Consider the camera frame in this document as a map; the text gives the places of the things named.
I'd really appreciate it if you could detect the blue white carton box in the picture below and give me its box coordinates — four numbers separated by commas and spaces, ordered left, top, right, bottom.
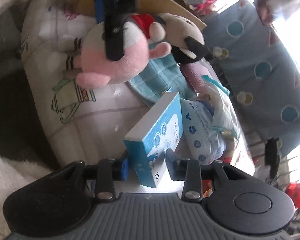
124, 92, 183, 188

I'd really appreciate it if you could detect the pink round plush toy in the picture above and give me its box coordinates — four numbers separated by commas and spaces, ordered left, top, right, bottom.
74, 21, 172, 89

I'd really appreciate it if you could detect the teal checkered towel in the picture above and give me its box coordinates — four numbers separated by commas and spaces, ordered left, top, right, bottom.
128, 54, 196, 107

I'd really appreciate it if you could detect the blue plastic wipes pack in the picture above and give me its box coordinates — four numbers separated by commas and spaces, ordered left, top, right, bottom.
180, 99, 226, 165

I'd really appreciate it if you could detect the brown cardboard box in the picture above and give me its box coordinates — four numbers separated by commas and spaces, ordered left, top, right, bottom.
74, 0, 206, 30

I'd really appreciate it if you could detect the checkered floral bedsheet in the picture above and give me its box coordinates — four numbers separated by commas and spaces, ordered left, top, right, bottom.
21, 0, 150, 166

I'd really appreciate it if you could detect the black haired plush doll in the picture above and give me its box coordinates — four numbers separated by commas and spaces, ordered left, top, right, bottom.
130, 13, 211, 64

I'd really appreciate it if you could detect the pink knitted cushion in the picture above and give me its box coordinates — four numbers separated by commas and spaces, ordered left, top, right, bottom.
179, 60, 219, 93

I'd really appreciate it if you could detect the blue dotted hanging blanket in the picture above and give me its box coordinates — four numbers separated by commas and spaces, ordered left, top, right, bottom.
203, 2, 300, 156

